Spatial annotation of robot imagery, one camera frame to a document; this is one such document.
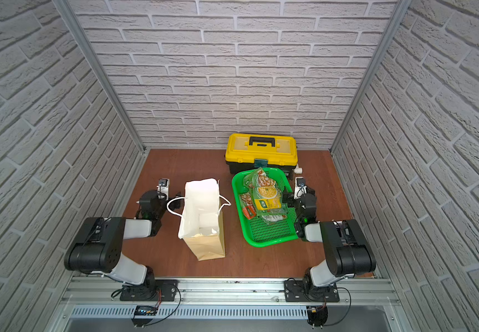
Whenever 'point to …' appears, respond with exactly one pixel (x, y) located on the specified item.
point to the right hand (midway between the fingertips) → (298, 186)
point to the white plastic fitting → (297, 170)
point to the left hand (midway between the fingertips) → (163, 188)
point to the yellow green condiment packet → (267, 198)
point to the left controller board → (143, 315)
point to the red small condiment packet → (249, 211)
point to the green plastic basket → (259, 231)
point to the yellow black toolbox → (250, 151)
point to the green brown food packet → (246, 199)
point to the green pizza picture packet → (259, 183)
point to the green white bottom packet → (273, 216)
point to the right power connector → (317, 316)
